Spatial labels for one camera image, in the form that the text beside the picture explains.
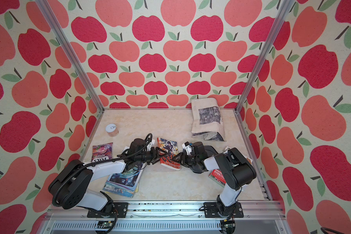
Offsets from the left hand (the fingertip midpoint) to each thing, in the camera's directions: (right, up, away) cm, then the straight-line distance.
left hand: (166, 158), depth 82 cm
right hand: (+5, -5, +8) cm, 10 cm away
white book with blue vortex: (-18, -9, +4) cm, 21 cm away
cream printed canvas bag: (+28, +22, +23) cm, 43 cm away
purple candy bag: (-43, +1, +12) cm, 45 cm away
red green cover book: (+30, -11, +2) cm, 32 cm away
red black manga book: (+2, +4, +14) cm, 14 cm away
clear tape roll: (-40, +15, +20) cm, 47 cm away
